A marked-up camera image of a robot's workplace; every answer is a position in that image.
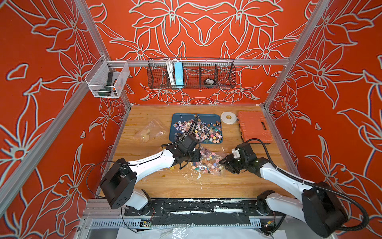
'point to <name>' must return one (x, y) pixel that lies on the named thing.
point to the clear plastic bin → (106, 79)
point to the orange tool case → (252, 125)
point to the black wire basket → (197, 73)
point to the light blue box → (179, 76)
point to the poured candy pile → (204, 132)
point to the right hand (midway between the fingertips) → (219, 162)
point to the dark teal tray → (207, 117)
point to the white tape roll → (228, 117)
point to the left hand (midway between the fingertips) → (200, 154)
